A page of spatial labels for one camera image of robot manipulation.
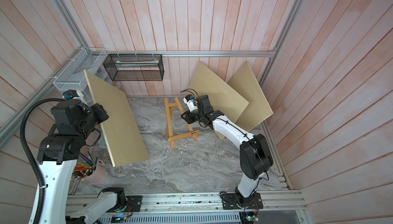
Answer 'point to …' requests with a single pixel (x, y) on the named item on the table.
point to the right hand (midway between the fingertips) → (182, 114)
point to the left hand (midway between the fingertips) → (103, 108)
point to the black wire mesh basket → (136, 67)
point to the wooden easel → (169, 133)
